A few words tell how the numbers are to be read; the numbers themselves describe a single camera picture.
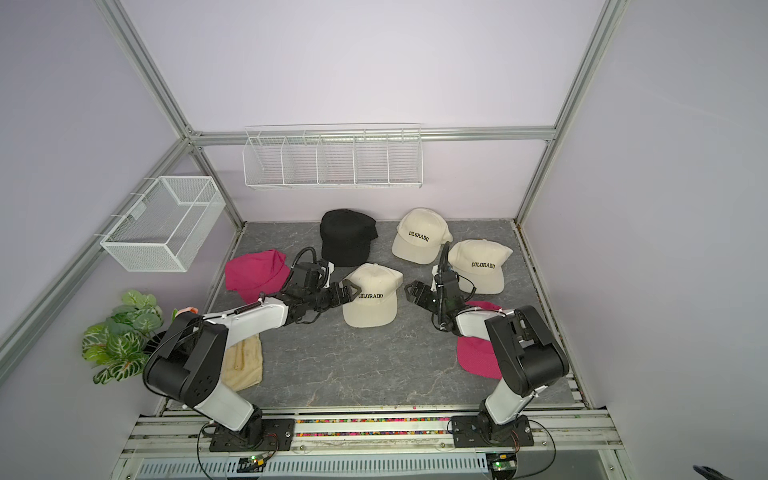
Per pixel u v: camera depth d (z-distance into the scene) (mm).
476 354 861
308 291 744
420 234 1087
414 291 859
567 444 733
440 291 732
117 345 620
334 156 990
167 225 835
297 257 738
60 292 568
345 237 1089
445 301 739
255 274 1040
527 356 473
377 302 956
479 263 1017
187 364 455
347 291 826
